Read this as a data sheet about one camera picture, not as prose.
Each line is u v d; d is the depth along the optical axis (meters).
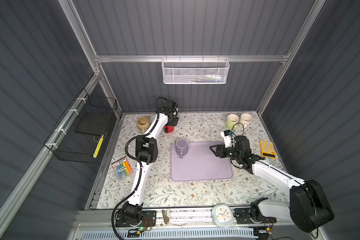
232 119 1.08
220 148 0.75
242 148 0.66
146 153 0.66
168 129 1.05
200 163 0.96
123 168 0.89
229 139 0.77
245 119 1.08
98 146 0.68
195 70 1.23
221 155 0.75
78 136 0.72
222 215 0.72
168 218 0.72
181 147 0.91
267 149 0.99
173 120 0.94
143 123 1.07
